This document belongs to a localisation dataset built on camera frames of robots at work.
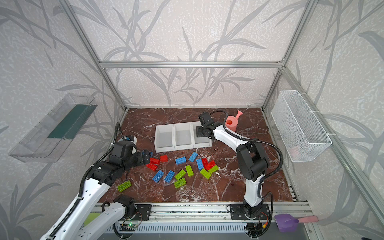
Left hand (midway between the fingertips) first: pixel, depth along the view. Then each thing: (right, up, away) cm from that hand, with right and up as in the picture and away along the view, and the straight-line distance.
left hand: (145, 150), depth 77 cm
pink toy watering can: (+49, +15, +23) cm, 56 cm away
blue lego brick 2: (+24, -8, +17) cm, 30 cm away
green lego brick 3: (+17, -20, +6) cm, 27 cm away
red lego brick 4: (+31, -10, +12) cm, 35 cm away
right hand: (+29, +11, +19) cm, 37 cm away
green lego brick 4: (+31, -15, +9) cm, 36 cm away
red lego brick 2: (0, -12, +12) cm, 17 cm away
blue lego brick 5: (+11, -17, +8) cm, 21 cm away
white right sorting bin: (+28, +2, +18) cm, 33 cm away
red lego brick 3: (+34, -11, +10) cm, 37 cm away
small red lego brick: (+6, -8, +13) cm, 17 cm away
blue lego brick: (+16, -9, +14) cm, 23 cm away
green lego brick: (+16, -16, +10) cm, 25 cm away
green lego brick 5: (+36, -14, +11) cm, 40 cm away
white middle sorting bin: (+16, +4, +26) cm, 31 cm away
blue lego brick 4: (+4, -16, +8) cm, 19 cm away
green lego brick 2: (+22, -14, +10) cm, 28 cm away
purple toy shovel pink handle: (+70, -34, -6) cm, 78 cm away
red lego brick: (+1, -9, +12) cm, 15 cm away
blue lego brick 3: (+28, -11, +12) cm, 33 cm away
